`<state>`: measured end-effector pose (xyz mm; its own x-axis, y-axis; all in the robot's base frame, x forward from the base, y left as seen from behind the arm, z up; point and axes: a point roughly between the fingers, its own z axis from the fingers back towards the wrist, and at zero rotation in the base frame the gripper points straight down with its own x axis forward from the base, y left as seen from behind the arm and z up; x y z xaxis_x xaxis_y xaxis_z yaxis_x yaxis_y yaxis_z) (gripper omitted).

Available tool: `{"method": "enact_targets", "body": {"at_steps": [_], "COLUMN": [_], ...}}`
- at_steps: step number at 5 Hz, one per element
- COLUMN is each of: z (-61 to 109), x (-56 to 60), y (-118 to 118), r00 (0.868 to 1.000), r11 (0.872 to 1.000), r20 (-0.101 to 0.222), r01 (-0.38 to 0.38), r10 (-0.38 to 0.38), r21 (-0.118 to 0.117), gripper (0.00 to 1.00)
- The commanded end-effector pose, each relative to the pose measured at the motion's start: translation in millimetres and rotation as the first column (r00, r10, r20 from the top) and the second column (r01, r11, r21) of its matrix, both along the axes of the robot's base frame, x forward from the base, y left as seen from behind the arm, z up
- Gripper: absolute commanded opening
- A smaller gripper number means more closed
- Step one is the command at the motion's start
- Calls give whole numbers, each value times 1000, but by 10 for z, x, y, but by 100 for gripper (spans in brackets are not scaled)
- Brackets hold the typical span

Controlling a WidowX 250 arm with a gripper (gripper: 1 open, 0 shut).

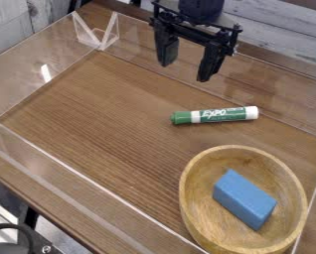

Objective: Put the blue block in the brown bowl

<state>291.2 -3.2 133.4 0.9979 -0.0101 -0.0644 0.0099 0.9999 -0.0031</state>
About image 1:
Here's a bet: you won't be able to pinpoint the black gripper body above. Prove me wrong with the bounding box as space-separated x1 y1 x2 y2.
150 0 242 56

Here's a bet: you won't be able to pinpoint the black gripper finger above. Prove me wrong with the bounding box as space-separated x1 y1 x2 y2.
197 42 226 82
154 21 179 66

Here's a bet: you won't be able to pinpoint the blue rectangular block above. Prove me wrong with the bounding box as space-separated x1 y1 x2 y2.
213 170 277 230

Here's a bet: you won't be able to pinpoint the brown wooden bowl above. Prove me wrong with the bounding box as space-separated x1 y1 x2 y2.
179 145 308 254

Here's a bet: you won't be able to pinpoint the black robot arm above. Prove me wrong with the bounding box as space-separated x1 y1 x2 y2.
150 0 242 82

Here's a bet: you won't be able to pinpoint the green Expo marker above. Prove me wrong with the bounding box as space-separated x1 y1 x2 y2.
170 106 258 125

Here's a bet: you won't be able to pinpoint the clear acrylic tray walls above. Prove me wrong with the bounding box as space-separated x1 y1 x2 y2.
0 5 316 254

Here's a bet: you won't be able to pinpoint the black cable lower left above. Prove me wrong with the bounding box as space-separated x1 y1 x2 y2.
0 222 36 248

